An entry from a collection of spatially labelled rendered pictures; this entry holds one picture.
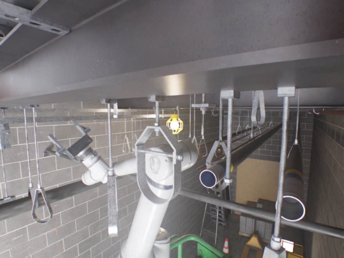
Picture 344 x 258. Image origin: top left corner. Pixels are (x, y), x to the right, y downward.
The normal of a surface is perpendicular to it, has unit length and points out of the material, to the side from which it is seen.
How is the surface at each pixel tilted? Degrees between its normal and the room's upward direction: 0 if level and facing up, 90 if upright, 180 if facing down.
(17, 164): 90
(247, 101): 90
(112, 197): 74
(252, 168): 90
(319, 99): 90
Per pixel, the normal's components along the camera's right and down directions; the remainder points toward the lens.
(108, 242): 0.82, 0.05
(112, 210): 0.25, -0.18
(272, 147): -0.58, 0.07
